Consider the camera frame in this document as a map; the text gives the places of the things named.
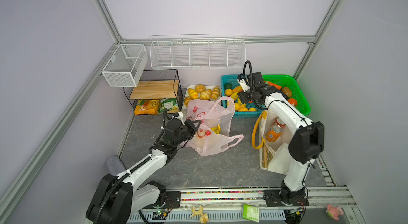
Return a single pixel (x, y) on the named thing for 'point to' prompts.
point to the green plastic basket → (287, 81)
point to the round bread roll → (200, 88)
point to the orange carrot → (275, 86)
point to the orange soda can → (273, 133)
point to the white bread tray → (211, 87)
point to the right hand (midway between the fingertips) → (245, 93)
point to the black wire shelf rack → (158, 92)
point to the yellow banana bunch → (217, 129)
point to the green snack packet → (168, 103)
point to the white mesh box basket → (125, 66)
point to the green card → (251, 213)
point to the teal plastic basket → (231, 91)
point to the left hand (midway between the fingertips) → (203, 122)
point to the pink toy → (334, 212)
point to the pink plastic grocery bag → (212, 134)
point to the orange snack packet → (146, 106)
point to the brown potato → (287, 91)
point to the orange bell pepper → (292, 101)
